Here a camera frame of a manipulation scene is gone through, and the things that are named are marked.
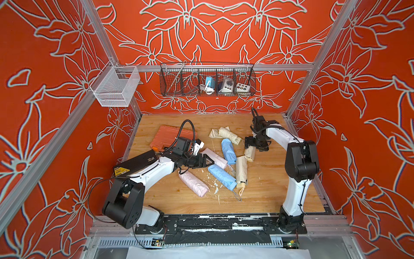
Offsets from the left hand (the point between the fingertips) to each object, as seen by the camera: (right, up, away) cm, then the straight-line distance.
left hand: (209, 162), depth 81 cm
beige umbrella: (+18, -5, +6) cm, 20 cm away
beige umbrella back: (+24, +3, +12) cm, 27 cm away
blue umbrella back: (+12, +4, +13) cm, 18 cm away
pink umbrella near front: (-7, -11, 0) cm, 14 cm away
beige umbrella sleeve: (+9, +15, +23) cm, 28 cm away
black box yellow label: (-48, -5, +9) cm, 49 cm away
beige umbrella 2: (+17, +11, +19) cm, 28 cm away
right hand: (+24, +6, +14) cm, 29 cm away
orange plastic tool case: (-28, +14, +21) cm, 38 cm away
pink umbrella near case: (+5, -1, +9) cm, 11 cm away
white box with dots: (+19, +42, +13) cm, 48 cm away
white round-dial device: (+11, +43, +9) cm, 45 cm away
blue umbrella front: (+7, -9, +3) cm, 12 cm away
